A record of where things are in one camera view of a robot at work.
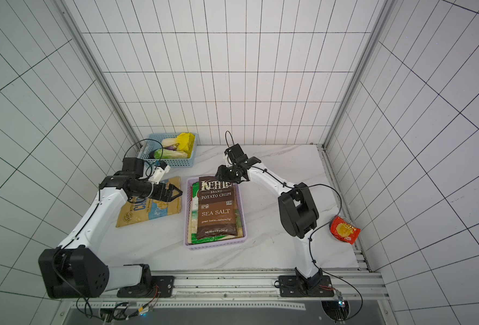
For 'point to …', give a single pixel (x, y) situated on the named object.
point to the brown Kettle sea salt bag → (216, 208)
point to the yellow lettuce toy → (186, 141)
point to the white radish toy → (168, 142)
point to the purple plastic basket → (241, 242)
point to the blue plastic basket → (152, 142)
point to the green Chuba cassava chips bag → (194, 219)
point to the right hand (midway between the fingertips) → (212, 178)
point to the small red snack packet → (342, 229)
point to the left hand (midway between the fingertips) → (169, 194)
